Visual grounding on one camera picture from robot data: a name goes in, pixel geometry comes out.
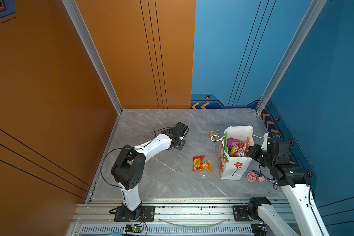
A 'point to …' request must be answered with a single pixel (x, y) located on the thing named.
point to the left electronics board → (133, 228)
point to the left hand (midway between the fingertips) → (178, 140)
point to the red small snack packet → (197, 162)
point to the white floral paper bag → (233, 167)
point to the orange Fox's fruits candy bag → (242, 147)
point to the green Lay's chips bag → (225, 143)
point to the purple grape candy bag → (229, 141)
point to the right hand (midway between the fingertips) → (246, 147)
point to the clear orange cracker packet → (215, 135)
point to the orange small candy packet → (206, 165)
